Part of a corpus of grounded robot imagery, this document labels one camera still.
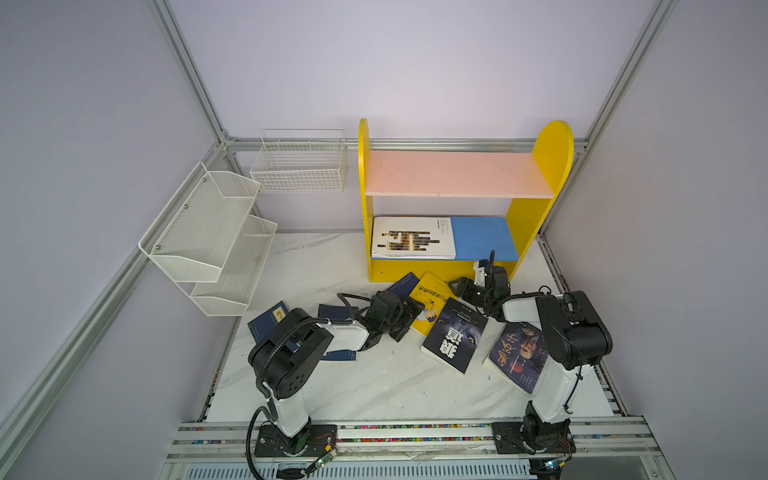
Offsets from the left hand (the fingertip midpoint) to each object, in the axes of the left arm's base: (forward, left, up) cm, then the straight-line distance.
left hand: (420, 315), depth 91 cm
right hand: (+12, -12, -1) cm, 17 cm away
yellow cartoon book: (+10, -5, -3) cm, 12 cm away
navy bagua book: (+14, +4, -4) cm, 16 cm away
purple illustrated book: (-11, -29, -3) cm, 31 cm away
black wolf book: (-5, -11, -4) cm, 12 cm away
